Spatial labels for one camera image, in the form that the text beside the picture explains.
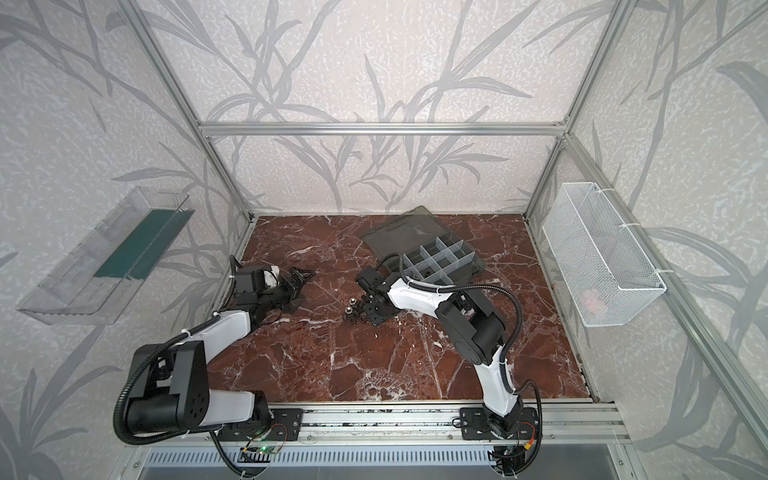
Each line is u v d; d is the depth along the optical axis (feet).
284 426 2.38
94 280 2.11
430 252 3.35
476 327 1.67
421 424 2.47
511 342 1.72
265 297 2.47
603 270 2.04
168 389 1.40
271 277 2.46
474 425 2.40
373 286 2.44
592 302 2.41
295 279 2.64
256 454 2.37
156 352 1.45
